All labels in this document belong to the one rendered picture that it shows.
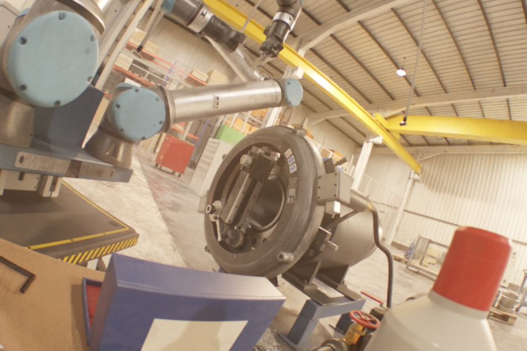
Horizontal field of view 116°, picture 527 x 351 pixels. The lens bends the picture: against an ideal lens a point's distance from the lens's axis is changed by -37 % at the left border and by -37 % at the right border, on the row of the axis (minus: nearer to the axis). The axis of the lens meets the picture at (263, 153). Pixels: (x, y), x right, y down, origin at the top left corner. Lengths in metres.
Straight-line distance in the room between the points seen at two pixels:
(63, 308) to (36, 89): 0.29
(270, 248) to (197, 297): 0.82
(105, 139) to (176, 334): 0.77
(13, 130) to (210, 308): 0.52
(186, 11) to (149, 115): 0.35
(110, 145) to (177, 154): 5.61
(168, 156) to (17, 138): 5.92
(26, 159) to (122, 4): 0.66
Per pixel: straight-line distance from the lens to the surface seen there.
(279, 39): 1.07
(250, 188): 1.24
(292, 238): 0.97
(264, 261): 1.03
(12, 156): 0.64
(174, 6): 0.87
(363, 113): 12.97
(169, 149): 6.40
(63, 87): 0.44
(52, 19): 0.42
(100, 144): 0.92
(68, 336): 0.29
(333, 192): 0.92
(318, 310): 1.31
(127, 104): 0.73
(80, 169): 0.80
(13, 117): 0.61
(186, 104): 0.81
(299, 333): 1.36
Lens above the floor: 0.68
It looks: 6 degrees up
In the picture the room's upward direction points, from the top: 23 degrees clockwise
